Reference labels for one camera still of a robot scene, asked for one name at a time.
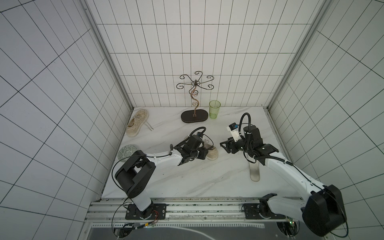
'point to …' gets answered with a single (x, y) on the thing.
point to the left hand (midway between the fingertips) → (203, 154)
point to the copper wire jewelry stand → (195, 115)
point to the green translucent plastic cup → (214, 106)
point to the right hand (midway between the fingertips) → (225, 138)
